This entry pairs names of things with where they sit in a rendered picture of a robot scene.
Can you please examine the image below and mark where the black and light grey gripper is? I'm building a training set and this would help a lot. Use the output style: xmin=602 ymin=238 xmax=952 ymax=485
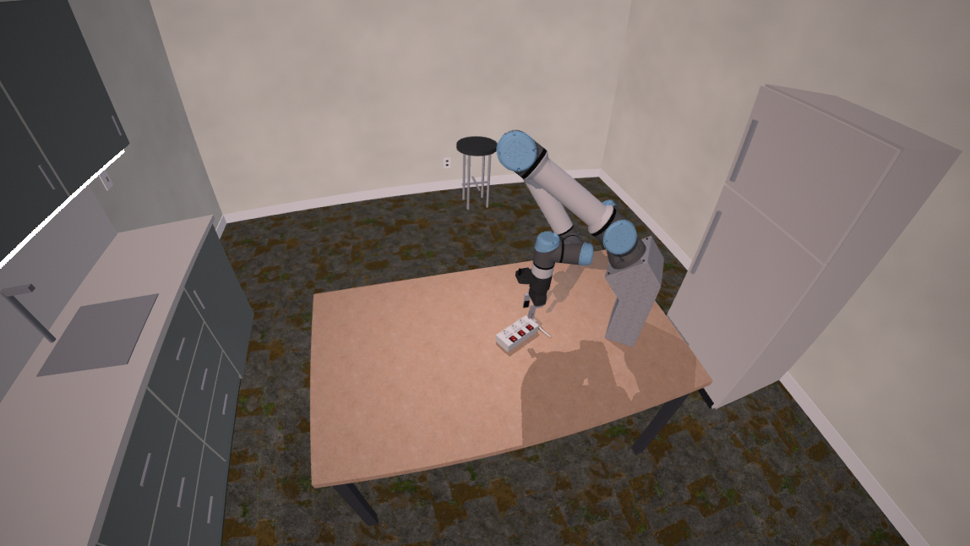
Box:
xmin=515 ymin=261 xmax=554 ymax=319

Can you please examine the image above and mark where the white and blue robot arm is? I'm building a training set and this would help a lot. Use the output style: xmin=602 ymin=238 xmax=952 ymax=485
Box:
xmin=497 ymin=130 xmax=646 ymax=270

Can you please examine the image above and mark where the grey power strip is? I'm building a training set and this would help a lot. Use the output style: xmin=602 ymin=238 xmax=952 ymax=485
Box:
xmin=495 ymin=315 xmax=551 ymax=352

